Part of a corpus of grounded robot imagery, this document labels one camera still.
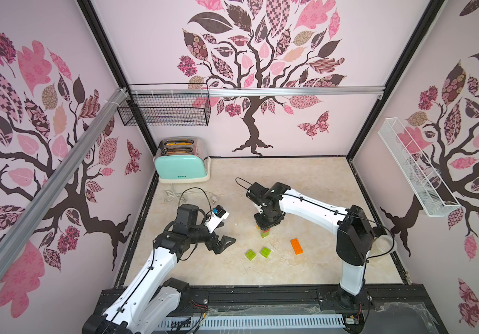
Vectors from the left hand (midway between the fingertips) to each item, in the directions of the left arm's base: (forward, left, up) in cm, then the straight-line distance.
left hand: (225, 236), depth 77 cm
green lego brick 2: (-2, -16, -13) cm, 21 cm away
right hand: (+5, -17, -4) cm, 18 cm away
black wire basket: (+93, +45, 0) cm, 104 cm away
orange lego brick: (+1, -30, -13) cm, 33 cm away
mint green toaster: (+39, +23, +2) cm, 45 cm away
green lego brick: (-3, -10, -12) cm, 16 cm away
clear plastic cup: (-4, -60, -2) cm, 60 cm away
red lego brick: (+7, -17, -11) cm, 21 cm away
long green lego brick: (+6, -17, -13) cm, 22 cm away
